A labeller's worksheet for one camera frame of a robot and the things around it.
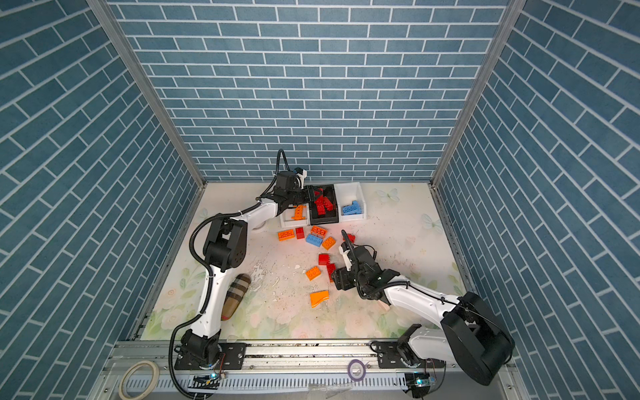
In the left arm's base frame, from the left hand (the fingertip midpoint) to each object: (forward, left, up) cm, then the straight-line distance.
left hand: (324, 193), depth 103 cm
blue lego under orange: (-17, +4, -9) cm, 20 cm away
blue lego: (-4, -11, -6) cm, 13 cm away
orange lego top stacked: (-14, +2, -7) cm, 16 cm away
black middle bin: (+5, -1, -3) cm, 6 cm away
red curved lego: (-16, -11, -8) cm, 22 cm away
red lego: (-2, +2, -7) cm, 8 cm away
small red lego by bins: (-15, +10, -8) cm, 19 cm away
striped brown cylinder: (-40, +29, -7) cm, 50 cm away
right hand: (-33, -6, -6) cm, 34 cm away
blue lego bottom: (-4, -14, -5) cm, 15 cm away
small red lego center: (-25, 0, -10) cm, 27 cm away
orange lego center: (-31, +4, -9) cm, 33 cm away
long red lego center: (-29, -3, -9) cm, 31 cm away
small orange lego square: (-18, -2, -10) cm, 21 cm away
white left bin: (-8, +16, -8) cm, 20 cm away
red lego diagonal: (0, -1, -7) cm, 7 cm away
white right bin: (+7, -10, -8) cm, 14 cm away
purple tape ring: (-59, -12, -10) cm, 61 cm away
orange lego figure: (-4, +11, -8) cm, 14 cm away
